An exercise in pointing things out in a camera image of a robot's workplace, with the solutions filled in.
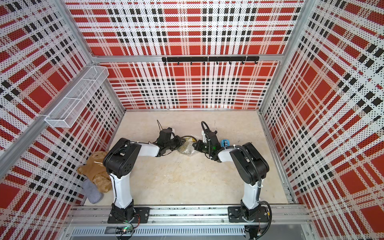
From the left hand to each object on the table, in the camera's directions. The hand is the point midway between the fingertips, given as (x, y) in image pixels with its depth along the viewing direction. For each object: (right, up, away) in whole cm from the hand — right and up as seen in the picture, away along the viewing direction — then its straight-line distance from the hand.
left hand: (188, 140), depth 100 cm
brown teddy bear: (-49, -15, -20) cm, 55 cm away
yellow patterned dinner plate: (+1, +1, +1) cm, 2 cm away
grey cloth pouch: (-49, -26, -22) cm, 60 cm away
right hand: (+4, -2, -6) cm, 7 cm away
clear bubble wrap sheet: (0, -4, -6) cm, 8 cm away
